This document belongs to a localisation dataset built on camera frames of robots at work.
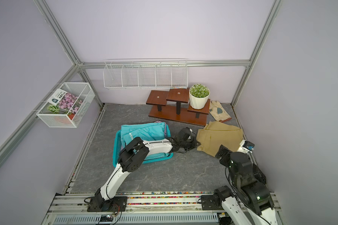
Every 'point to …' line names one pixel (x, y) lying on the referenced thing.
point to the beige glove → (217, 111)
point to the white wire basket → (65, 108)
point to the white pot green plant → (199, 94)
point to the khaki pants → (216, 133)
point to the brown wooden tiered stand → (175, 105)
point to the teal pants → (146, 131)
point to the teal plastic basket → (117, 145)
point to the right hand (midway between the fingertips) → (227, 149)
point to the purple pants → (158, 121)
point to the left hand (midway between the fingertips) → (202, 145)
